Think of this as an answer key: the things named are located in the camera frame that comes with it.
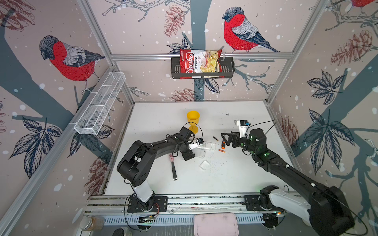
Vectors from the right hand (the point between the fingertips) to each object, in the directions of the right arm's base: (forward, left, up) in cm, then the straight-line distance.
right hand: (224, 136), depth 81 cm
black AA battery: (+7, +3, -16) cm, 18 cm away
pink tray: (-39, +6, -15) cm, 42 cm away
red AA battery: (0, +1, -17) cm, 17 cm away
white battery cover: (-10, +11, -17) cm, 22 cm away
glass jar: (-42, +59, -6) cm, 73 cm away
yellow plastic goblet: (+14, +19, -2) cm, 23 cm away
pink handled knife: (-15, +29, -17) cm, 37 cm away
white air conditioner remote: (+2, +9, -15) cm, 17 cm away
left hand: (-1, +20, -14) cm, 24 cm away
